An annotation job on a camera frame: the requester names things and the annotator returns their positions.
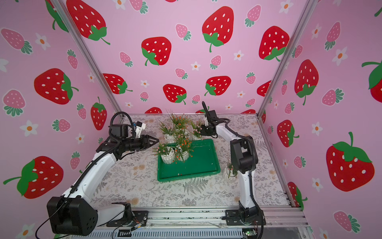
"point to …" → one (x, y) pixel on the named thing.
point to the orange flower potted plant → (184, 151)
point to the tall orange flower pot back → (180, 127)
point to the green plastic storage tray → (203, 161)
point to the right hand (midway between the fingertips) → (199, 132)
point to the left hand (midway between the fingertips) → (158, 141)
